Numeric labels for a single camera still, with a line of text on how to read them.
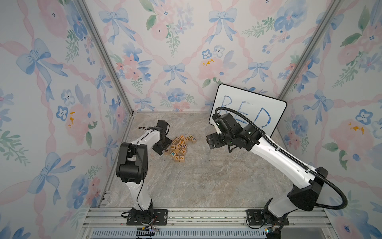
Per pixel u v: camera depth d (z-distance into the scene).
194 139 1.00
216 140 0.65
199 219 0.75
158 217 0.74
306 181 0.41
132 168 0.50
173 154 0.95
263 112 0.90
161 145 0.81
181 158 0.93
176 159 0.92
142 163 0.50
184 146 0.97
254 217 0.73
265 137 0.46
